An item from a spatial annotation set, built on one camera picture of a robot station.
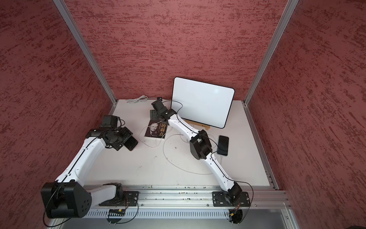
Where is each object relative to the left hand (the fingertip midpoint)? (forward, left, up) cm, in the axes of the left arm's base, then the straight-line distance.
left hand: (128, 140), depth 82 cm
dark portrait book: (+15, -13, -11) cm, 23 cm away
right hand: (+23, -13, -4) cm, 27 cm away
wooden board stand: (+17, -49, -9) cm, 53 cm away
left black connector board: (-34, +2, -16) cm, 37 cm away
